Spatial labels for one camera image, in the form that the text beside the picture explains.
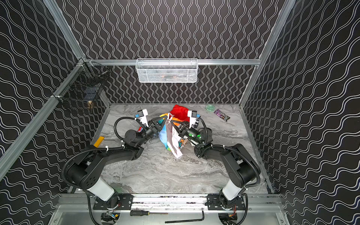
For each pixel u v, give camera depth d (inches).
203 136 25.1
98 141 38.5
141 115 26.6
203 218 27.6
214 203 28.8
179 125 28.9
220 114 44.5
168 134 30.1
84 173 18.0
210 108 46.1
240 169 18.2
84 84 38.1
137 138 24.7
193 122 28.2
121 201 29.1
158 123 27.8
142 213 27.5
